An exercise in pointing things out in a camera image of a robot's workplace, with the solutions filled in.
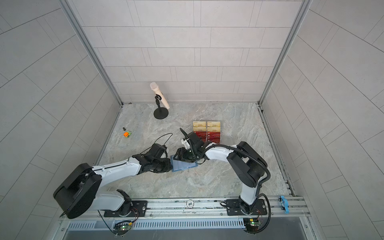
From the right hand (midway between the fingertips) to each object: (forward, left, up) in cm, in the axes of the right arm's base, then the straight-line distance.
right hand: (176, 160), depth 83 cm
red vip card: (+15, -21, -1) cm, 26 cm away
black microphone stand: (+38, +13, -1) cm, 41 cm away
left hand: (-2, 0, -4) cm, 4 cm away
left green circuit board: (-29, +23, -2) cm, 37 cm away
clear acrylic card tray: (+16, -27, +1) cm, 32 cm away
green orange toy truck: (+20, +33, 0) cm, 39 cm away
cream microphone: (+37, +11, +24) cm, 46 cm away
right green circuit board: (-31, -35, -6) cm, 47 cm away
